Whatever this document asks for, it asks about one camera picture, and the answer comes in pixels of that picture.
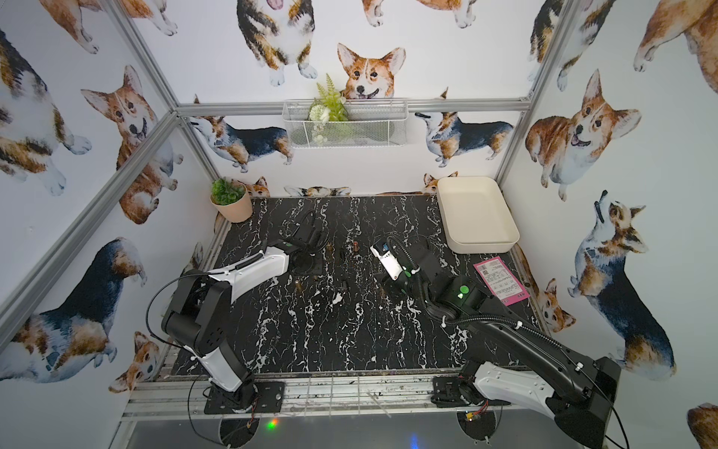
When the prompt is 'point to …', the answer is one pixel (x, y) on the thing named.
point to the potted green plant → (231, 199)
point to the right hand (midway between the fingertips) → (380, 269)
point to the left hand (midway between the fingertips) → (321, 262)
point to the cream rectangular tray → (476, 215)
